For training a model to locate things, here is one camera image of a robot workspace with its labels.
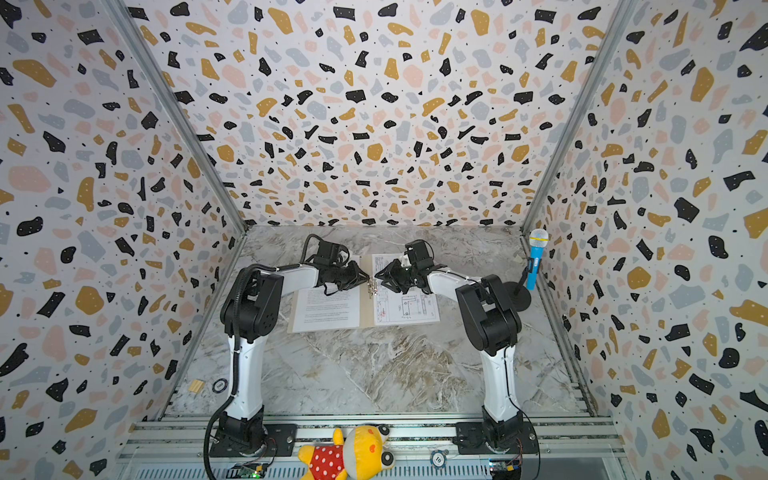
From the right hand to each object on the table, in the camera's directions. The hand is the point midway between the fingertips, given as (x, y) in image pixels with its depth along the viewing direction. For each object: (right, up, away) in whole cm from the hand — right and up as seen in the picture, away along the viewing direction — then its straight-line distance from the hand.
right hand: (371, 272), depth 95 cm
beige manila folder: (-2, -9, +6) cm, 11 cm away
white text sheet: (-19, -13, +4) cm, 23 cm away
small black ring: (-39, -31, -12) cm, 51 cm away
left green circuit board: (-25, -45, -24) cm, 57 cm away
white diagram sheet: (+7, -12, +2) cm, 14 cm away
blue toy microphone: (+48, +10, -11) cm, 50 cm away
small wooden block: (-46, -30, -13) cm, 57 cm away
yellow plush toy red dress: (+1, -38, -29) cm, 48 cm away
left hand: (-1, -1, +8) cm, 8 cm away
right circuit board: (+35, -46, -23) cm, 62 cm away
